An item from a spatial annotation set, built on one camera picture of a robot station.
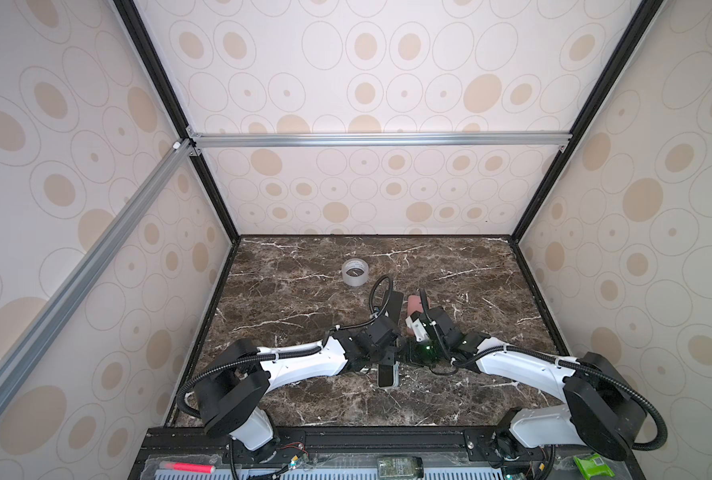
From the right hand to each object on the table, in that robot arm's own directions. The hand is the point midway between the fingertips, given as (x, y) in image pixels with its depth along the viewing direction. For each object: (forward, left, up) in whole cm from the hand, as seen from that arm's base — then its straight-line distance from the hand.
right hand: (395, 356), depth 83 cm
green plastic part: (-25, -45, -5) cm, 52 cm away
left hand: (+1, -1, +2) cm, 3 cm away
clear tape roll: (+34, +12, -5) cm, 37 cm away
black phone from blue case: (-5, +3, 0) cm, 6 cm away
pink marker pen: (-25, +45, -4) cm, 52 cm away
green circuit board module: (-26, +1, -1) cm, 26 cm away
